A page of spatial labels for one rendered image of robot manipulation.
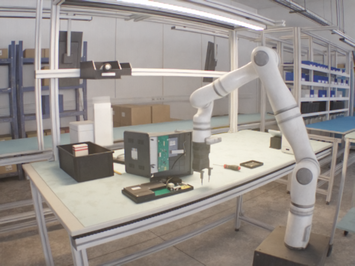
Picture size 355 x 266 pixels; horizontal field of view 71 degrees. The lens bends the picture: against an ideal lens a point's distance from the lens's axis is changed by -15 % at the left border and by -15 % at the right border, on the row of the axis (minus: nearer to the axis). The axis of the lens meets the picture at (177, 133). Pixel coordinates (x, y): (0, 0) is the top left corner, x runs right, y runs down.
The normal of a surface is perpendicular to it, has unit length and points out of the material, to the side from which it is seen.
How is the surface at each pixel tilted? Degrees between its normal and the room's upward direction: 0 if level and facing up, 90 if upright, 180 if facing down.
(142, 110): 90
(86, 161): 90
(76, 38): 98
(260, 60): 93
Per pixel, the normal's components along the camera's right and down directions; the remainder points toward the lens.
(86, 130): 0.63, 0.13
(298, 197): -0.70, 0.11
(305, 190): -0.51, 0.18
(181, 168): 0.25, 0.16
